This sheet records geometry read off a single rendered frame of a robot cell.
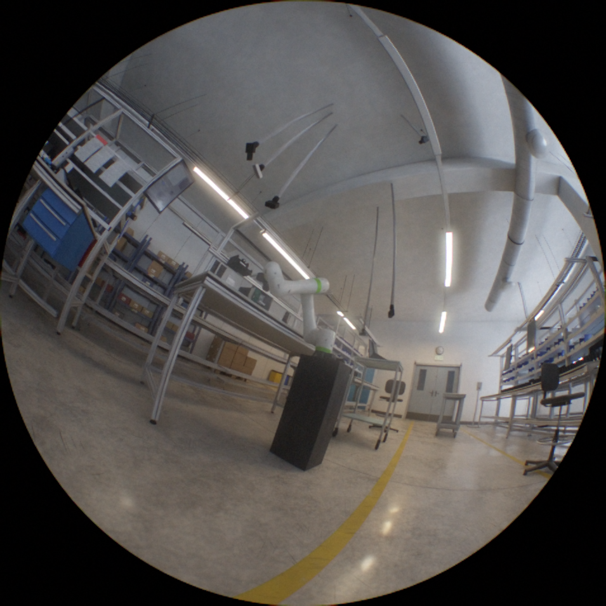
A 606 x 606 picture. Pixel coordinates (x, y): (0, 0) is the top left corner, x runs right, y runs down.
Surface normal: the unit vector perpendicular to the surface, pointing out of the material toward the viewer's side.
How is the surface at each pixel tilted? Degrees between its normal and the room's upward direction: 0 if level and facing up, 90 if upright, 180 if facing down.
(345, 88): 180
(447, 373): 90
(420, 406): 90
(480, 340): 90
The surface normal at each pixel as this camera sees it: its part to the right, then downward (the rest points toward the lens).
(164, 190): 0.87, 0.36
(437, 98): -0.29, 0.88
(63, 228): 0.78, -0.01
